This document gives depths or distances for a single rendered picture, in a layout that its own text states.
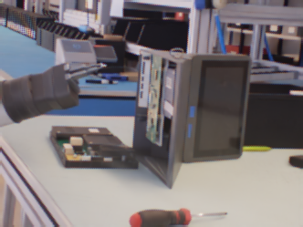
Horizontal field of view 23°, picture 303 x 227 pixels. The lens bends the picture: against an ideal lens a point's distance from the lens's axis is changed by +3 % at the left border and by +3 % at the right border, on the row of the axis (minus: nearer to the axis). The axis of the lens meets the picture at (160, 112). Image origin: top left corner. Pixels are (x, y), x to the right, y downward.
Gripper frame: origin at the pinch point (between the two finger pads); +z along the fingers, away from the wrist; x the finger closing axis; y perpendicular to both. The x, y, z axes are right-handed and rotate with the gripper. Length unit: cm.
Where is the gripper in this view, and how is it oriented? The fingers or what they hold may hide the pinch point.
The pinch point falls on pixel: (101, 65)
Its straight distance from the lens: 127.5
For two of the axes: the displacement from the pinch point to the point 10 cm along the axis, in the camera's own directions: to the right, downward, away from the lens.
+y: 3.0, 5.0, 8.1
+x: 1.5, 8.2, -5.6
